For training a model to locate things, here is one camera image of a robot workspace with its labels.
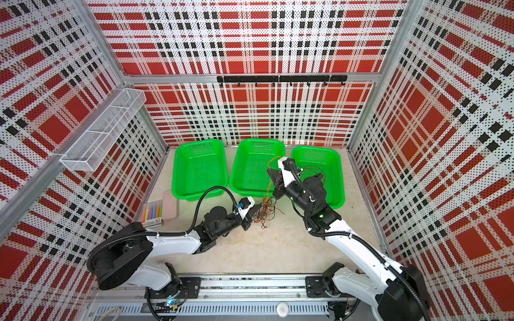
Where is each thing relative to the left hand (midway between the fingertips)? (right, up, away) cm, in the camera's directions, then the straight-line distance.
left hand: (261, 204), depth 81 cm
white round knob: (+8, -34, -12) cm, 37 cm away
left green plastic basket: (-38, +16, +34) cm, 53 cm away
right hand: (+4, +14, -11) cm, 18 cm away
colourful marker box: (-53, -7, +12) cm, 54 cm away
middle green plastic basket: (-6, +21, +37) cm, 43 cm away
